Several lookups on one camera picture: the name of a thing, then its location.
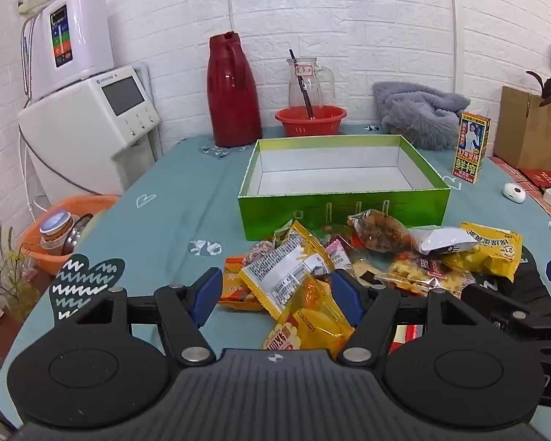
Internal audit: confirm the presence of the large yellow snack packet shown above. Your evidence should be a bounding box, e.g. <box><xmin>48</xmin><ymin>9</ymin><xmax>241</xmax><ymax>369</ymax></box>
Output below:
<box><xmin>444</xmin><ymin>221</ymin><xmax>525</xmax><ymax>282</ymax></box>

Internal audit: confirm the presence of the red plaid cloth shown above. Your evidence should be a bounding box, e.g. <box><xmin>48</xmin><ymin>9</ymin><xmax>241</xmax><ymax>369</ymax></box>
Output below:
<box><xmin>487</xmin><ymin>155</ymin><xmax>551</xmax><ymax>236</ymax></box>

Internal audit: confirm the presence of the white round device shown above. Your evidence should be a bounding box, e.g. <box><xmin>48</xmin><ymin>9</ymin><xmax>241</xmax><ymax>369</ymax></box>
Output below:
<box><xmin>503</xmin><ymin>182</ymin><xmax>527</xmax><ymax>205</ymax></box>

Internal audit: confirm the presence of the orange plastic basket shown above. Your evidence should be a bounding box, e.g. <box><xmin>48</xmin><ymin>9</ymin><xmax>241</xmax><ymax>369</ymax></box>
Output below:
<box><xmin>18</xmin><ymin>194</ymin><xmax>121</xmax><ymax>277</ymax></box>

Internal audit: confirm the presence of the white silver snack packet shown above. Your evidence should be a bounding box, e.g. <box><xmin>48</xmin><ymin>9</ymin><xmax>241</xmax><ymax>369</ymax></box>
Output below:
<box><xmin>408</xmin><ymin>225</ymin><xmax>481</xmax><ymax>257</ymax></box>

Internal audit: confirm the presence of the grey flexible hose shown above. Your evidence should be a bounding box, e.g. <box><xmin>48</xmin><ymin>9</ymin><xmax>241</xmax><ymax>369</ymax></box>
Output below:
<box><xmin>20</xmin><ymin>16</ymin><xmax>36</xmax><ymax>98</ymax></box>

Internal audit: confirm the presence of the pink snack packet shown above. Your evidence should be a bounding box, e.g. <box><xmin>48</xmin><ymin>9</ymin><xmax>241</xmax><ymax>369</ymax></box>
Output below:
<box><xmin>323</xmin><ymin>234</ymin><xmax>357</xmax><ymax>273</ymax></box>

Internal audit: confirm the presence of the green potted plant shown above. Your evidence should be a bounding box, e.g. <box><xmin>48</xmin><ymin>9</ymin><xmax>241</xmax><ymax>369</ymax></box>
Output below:
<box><xmin>0</xmin><ymin>224</ymin><xmax>34</xmax><ymax>323</ymax></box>

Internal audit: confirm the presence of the white machine with screen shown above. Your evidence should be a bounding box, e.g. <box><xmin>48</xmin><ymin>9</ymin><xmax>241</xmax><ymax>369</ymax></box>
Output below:
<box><xmin>17</xmin><ymin>65</ymin><xmax>163</xmax><ymax>199</ymax></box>

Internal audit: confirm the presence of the yellow packet with white label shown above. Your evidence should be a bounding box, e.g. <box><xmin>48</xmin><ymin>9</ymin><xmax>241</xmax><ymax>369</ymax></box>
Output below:
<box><xmin>238</xmin><ymin>219</ymin><xmax>336</xmax><ymax>321</ymax></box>

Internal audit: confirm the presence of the red plastic basket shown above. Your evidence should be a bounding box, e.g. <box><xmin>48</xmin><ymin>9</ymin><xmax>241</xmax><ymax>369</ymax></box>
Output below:
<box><xmin>275</xmin><ymin>105</ymin><xmax>348</xmax><ymax>138</ymax></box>

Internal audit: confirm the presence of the clear packet of yellow snacks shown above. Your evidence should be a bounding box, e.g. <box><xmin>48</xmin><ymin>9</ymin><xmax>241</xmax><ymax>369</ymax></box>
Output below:
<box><xmin>377</xmin><ymin>254</ymin><xmax>476</xmax><ymax>300</ymax></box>

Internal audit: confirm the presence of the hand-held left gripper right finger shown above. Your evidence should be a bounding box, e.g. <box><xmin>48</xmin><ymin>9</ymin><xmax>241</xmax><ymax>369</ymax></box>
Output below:
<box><xmin>331</xmin><ymin>269</ymin><xmax>488</xmax><ymax>365</ymax></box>

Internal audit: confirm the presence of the black chopstick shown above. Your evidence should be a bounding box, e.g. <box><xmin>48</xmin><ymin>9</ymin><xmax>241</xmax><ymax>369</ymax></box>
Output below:
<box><xmin>288</xmin><ymin>49</ymin><xmax>314</xmax><ymax>120</ymax></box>
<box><xmin>291</xmin><ymin>55</ymin><xmax>316</xmax><ymax>121</ymax></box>

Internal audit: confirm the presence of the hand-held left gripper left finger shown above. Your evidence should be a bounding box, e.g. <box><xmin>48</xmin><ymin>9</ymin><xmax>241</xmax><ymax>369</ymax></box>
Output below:
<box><xmin>75</xmin><ymin>267</ymin><xmax>224</xmax><ymax>365</ymax></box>

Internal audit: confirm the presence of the grey fuzzy cloth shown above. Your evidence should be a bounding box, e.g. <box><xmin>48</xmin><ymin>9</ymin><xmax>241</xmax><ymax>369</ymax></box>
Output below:
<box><xmin>372</xmin><ymin>81</ymin><xmax>472</xmax><ymax>151</ymax></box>

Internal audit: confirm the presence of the yellow packet with red print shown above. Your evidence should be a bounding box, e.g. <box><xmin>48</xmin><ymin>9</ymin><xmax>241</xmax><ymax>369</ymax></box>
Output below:
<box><xmin>262</xmin><ymin>276</ymin><xmax>356</xmax><ymax>351</ymax></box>

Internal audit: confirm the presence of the orange snack packet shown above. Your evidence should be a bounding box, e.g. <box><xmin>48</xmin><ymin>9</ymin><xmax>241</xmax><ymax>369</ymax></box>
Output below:
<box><xmin>217</xmin><ymin>256</ymin><xmax>265</xmax><ymax>312</ymax></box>

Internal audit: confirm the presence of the clear cracker packet black band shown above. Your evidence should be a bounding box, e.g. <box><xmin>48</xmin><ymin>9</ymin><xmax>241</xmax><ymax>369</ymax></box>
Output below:
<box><xmin>349</xmin><ymin>257</ymin><xmax>396</xmax><ymax>288</ymax></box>

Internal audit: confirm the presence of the green pea snack packet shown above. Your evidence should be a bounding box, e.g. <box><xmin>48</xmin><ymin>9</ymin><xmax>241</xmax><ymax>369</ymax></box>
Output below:
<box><xmin>273</xmin><ymin>222</ymin><xmax>300</xmax><ymax>245</ymax></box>

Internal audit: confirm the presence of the red and white snack packet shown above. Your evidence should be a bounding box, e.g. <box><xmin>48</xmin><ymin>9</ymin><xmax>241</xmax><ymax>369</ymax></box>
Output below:
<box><xmin>245</xmin><ymin>238</ymin><xmax>277</xmax><ymax>263</ymax></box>

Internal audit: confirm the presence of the glass pitcher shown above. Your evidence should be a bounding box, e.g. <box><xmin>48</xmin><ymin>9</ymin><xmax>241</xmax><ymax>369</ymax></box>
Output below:
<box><xmin>285</xmin><ymin>57</ymin><xmax>336</xmax><ymax>110</ymax></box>

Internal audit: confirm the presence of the yellow drink carton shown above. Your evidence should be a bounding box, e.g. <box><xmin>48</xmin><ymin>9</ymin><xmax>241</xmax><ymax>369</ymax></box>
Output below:
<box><xmin>452</xmin><ymin>112</ymin><xmax>491</xmax><ymax>186</ymax></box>

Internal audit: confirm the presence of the teal tablecloth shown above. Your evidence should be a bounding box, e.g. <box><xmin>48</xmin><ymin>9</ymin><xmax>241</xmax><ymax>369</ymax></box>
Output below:
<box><xmin>0</xmin><ymin>124</ymin><xmax>551</xmax><ymax>429</ymax></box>

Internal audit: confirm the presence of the brown cardboard box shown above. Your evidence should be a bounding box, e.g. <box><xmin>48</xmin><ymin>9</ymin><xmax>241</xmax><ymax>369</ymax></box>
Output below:
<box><xmin>493</xmin><ymin>85</ymin><xmax>551</xmax><ymax>172</ymax></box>

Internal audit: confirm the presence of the green cardboard box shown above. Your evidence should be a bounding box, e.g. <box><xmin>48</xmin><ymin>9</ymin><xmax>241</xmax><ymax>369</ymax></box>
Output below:
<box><xmin>237</xmin><ymin>134</ymin><xmax>451</xmax><ymax>242</ymax></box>

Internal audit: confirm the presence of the white water purifier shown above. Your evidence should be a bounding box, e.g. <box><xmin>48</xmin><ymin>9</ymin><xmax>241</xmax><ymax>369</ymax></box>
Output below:
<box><xmin>28</xmin><ymin>0</ymin><xmax>116</xmax><ymax>101</ymax></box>

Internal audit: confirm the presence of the metal bowl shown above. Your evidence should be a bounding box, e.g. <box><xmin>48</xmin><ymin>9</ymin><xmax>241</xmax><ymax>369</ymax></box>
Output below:
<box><xmin>63</xmin><ymin>214</ymin><xmax>102</xmax><ymax>255</ymax></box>

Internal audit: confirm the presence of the red thermos jug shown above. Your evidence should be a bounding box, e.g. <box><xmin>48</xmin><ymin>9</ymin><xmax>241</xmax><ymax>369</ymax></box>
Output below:
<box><xmin>206</xmin><ymin>31</ymin><xmax>264</xmax><ymax>148</ymax></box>

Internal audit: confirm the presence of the red flat packet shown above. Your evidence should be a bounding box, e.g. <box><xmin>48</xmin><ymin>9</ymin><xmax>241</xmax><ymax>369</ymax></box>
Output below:
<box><xmin>518</xmin><ymin>167</ymin><xmax>551</xmax><ymax>189</ymax></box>

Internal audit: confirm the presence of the blue lidded cup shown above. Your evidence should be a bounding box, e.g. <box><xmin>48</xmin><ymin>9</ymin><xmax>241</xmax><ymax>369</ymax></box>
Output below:
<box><xmin>39</xmin><ymin>210</ymin><xmax>74</xmax><ymax>245</ymax></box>

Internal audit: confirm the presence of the brown drumstick packet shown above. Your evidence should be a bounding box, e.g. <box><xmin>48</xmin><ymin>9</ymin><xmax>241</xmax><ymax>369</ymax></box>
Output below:
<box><xmin>347</xmin><ymin>208</ymin><xmax>417</xmax><ymax>254</ymax></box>

